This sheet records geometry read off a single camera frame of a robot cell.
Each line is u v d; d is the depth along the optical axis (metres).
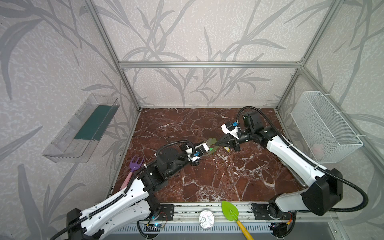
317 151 0.73
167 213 0.73
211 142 0.64
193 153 0.51
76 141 0.63
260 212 0.73
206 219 0.68
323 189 0.40
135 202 0.48
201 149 0.51
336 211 0.43
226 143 0.65
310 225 0.70
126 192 0.46
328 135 0.63
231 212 0.72
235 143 0.62
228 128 0.58
